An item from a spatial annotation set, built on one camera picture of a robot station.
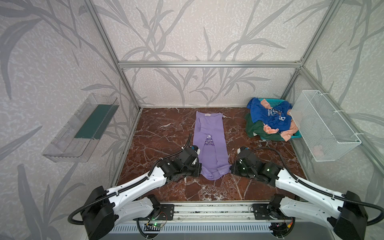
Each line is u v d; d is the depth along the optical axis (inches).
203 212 29.7
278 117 40.1
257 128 37.8
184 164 23.2
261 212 29.2
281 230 28.5
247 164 24.0
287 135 35.9
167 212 28.9
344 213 15.8
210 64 36.9
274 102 45.4
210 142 39.3
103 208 15.4
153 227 28.2
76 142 25.1
